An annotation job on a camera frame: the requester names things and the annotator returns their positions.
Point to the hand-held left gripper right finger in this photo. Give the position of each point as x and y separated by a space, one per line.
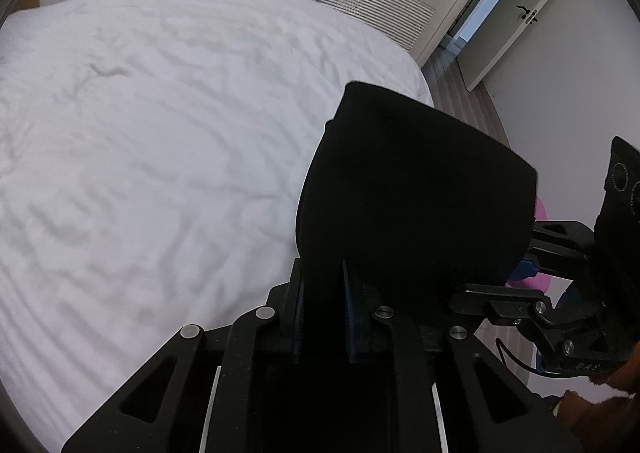
351 328

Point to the person's right forearm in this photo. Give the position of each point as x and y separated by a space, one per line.
600 418

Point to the pink plastic object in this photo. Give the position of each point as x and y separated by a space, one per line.
530 281

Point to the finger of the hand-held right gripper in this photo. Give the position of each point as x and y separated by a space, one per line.
575 243
500 300

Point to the bed with white duvet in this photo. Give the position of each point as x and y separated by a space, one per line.
150 158

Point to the white door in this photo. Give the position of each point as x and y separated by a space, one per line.
515 43

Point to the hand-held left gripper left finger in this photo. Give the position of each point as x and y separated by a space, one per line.
299 323

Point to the black pants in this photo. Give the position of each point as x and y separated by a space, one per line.
415 193

